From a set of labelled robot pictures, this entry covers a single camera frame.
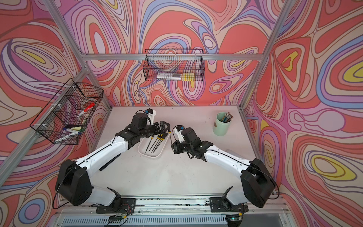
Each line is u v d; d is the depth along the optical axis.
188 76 0.91
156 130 0.72
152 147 0.96
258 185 0.41
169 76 0.82
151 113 0.75
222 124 0.92
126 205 0.73
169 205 0.75
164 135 1.01
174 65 0.85
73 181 0.42
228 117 0.90
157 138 0.99
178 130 0.74
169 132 0.82
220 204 0.73
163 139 0.99
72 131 0.70
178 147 0.72
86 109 0.77
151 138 0.99
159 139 0.99
